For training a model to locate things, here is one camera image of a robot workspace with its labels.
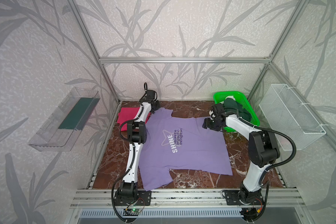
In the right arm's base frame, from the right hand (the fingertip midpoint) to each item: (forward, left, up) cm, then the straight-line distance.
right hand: (206, 122), depth 97 cm
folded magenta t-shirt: (+12, +60, -5) cm, 61 cm away
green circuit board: (-51, +44, -8) cm, 67 cm away
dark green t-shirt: (+14, -19, +4) cm, 24 cm away
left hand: (+24, +35, -3) cm, 42 cm away
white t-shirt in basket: (+27, -24, -1) cm, 36 cm away
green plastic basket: (+28, -16, -2) cm, 32 cm away
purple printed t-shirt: (-13, +18, -7) cm, 23 cm away
